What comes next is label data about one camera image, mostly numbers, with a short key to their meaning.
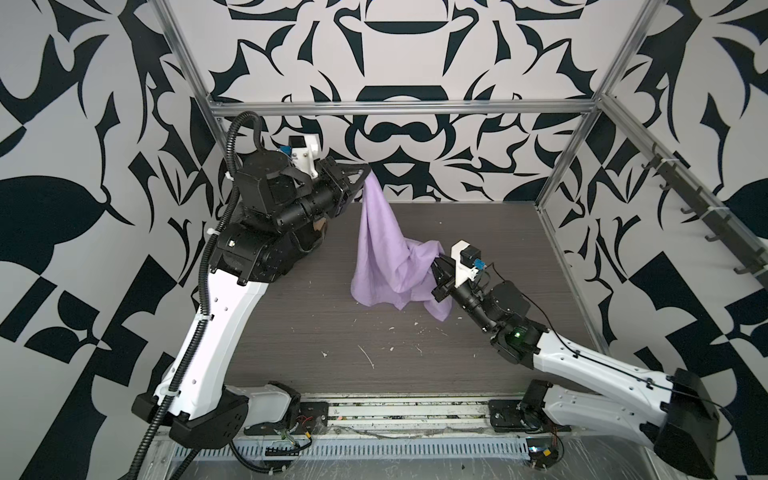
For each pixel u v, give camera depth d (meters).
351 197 0.49
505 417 0.74
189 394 0.36
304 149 0.50
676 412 0.41
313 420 0.73
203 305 0.37
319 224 1.11
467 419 0.76
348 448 0.71
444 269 0.61
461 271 0.56
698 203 0.60
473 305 0.58
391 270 0.65
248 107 0.92
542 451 0.71
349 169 0.53
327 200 0.48
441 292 0.64
